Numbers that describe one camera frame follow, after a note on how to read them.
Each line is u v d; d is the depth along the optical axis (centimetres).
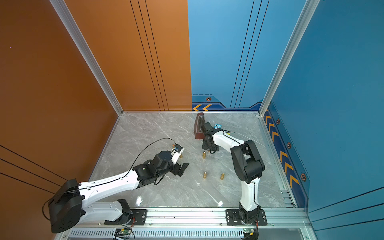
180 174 72
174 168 70
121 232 72
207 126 80
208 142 73
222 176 84
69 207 40
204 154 92
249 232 72
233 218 72
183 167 72
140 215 74
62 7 70
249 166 51
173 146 94
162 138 69
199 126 100
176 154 68
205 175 84
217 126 109
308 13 71
